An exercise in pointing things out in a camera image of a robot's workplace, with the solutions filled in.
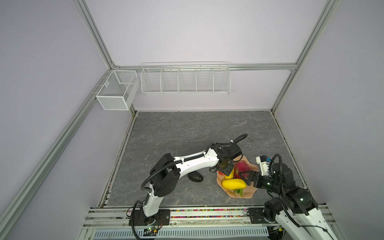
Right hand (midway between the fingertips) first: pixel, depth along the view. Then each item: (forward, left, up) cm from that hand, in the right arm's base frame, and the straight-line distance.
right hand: (245, 175), depth 73 cm
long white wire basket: (+60, +31, +17) cm, 70 cm away
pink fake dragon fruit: (+8, -1, -6) cm, 10 cm away
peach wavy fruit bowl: (-4, -3, -9) cm, 11 cm away
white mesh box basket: (+55, +78, +11) cm, 96 cm away
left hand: (+5, +9, -6) cm, 12 cm away
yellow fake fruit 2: (-2, +5, -6) cm, 8 cm away
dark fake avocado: (+3, +25, -9) cm, 27 cm away
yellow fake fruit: (+3, +5, -9) cm, 11 cm away
